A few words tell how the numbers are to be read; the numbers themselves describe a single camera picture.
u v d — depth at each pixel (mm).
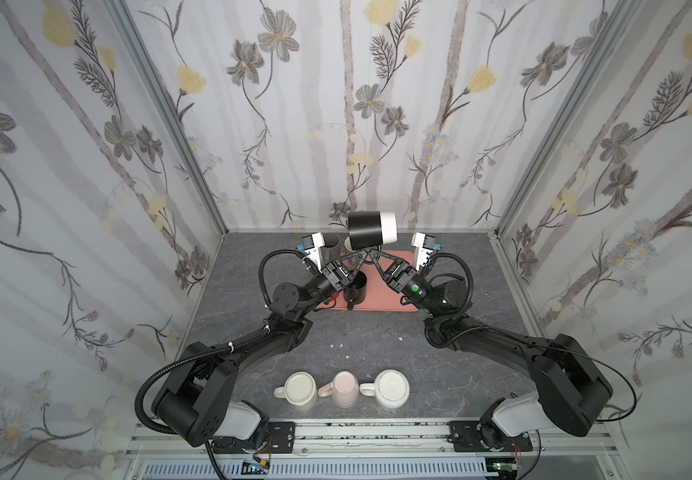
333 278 613
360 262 651
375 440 749
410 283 622
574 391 434
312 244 645
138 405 411
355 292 956
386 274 639
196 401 424
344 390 732
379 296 1009
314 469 702
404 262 634
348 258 649
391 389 748
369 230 614
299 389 751
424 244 636
